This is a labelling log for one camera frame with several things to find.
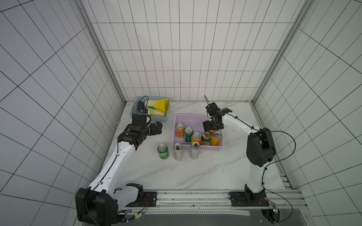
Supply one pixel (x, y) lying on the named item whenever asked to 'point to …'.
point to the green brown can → (206, 138)
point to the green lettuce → (152, 111)
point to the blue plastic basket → (162, 119)
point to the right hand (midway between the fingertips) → (205, 127)
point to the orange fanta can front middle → (196, 137)
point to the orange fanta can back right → (212, 131)
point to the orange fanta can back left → (179, 130)
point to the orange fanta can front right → (216, 136)
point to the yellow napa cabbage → (161, 105)
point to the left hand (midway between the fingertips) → (152, 128)
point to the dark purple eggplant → (141, 106)
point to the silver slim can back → (177, 150)
